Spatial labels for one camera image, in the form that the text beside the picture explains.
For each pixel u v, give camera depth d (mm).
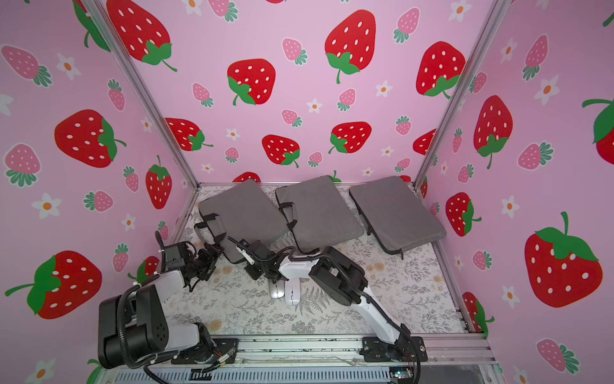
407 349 650
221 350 731
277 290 852
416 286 880
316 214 1047
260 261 745
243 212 1063
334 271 594
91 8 674
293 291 841
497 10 687
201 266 806
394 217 1039
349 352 757
